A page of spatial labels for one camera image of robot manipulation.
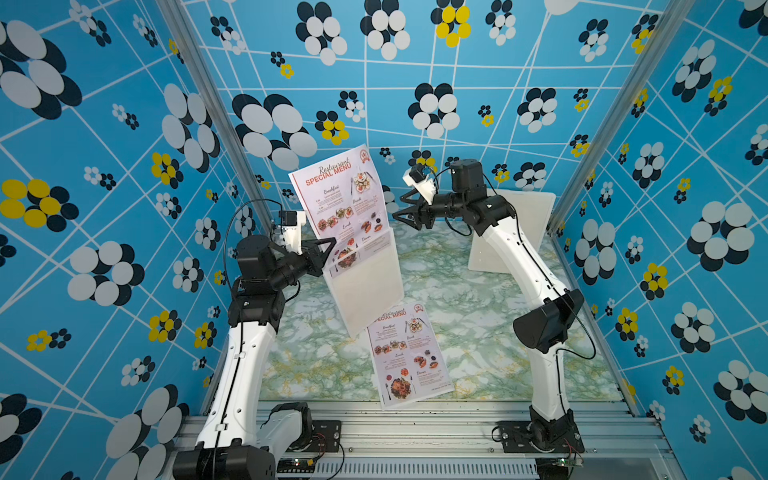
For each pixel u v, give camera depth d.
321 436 0.73
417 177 0.64
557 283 0.53
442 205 0.67
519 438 0.72
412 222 0.70
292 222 0.60
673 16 0.68
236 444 0.38
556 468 0.68
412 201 0.74
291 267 0.59
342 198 0.67
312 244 0.62
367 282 0.74
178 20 0.69
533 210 0.60
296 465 0.72
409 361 0.87
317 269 0.60
